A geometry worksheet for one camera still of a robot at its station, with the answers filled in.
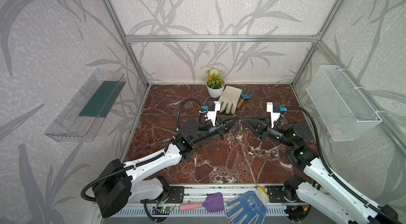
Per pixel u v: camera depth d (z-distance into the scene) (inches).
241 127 25.8
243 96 44.3
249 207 27.7
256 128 23.0
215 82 39.6
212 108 22.6
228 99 43.7
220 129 22.4
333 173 18.6
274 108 21.7
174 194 28.7
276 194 28.8
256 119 23.8
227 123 24.3
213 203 28.2
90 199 16.5
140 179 17.4
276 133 22.3
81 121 24.9
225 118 23.8
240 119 24.8
